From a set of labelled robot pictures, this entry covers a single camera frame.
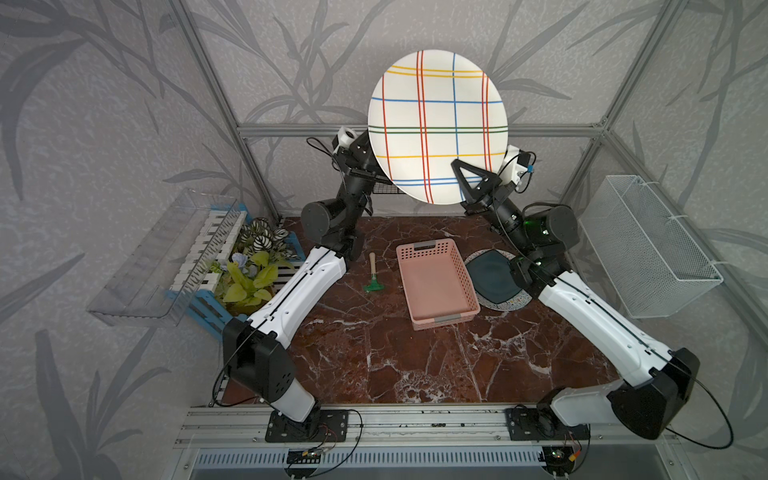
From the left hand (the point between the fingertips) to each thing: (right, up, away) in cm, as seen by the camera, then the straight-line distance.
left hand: (388, 129), depth 45 cm
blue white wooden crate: (-42, -27, +17) cm, 52 cm away
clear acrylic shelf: (-53, -28, +19) cm, 62 cm away
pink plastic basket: (+14, -32, +54) cm, 64 cm away
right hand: (+10, -5, +4) cm, 12 cm away
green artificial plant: (-37, -27, +27) cm, 53 cm away
